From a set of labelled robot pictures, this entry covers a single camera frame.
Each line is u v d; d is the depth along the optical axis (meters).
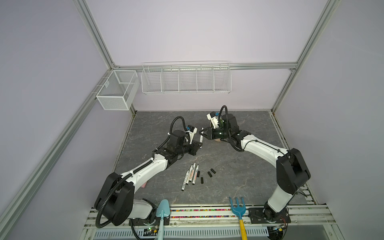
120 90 1.02
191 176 0.87
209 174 0.88
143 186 0.83
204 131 0.82
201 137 0.82
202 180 0.85
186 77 0.99
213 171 0.89
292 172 0.46
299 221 0.74
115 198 0.42
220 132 0.74
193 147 0.73
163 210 0.74
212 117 0.77
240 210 0.74
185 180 0.85
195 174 0.87
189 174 0.87
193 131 0.75
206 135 0.79
